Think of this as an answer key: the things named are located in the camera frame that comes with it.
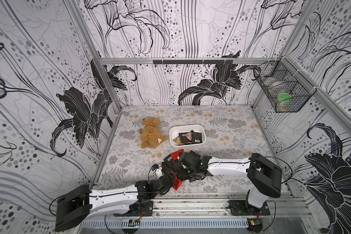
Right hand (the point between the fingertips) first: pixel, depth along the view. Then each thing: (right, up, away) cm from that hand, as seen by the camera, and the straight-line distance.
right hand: (181, 174), depth 84 cm
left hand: (-3, -4, -2) cm, 6 cm away
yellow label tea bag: (-2, +18, +13) cm, 22 cm away
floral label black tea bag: (+6, +21, +14) cm, 26 cm away
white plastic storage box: (-4, +24, +16) cm, 30 cm away
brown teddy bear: (-18, +22, +4) cm, 29 cm away
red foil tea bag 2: (-2, -3, -4) cm, 6 cm away
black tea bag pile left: (-7, +5, 0) cm, 8 cm away
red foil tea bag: (-4, +9, +11) cm, 14 cm away
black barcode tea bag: (+11, +20, +14) cm, 27 cm away
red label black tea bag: (+1, +19, +14) cm, 24 cm away
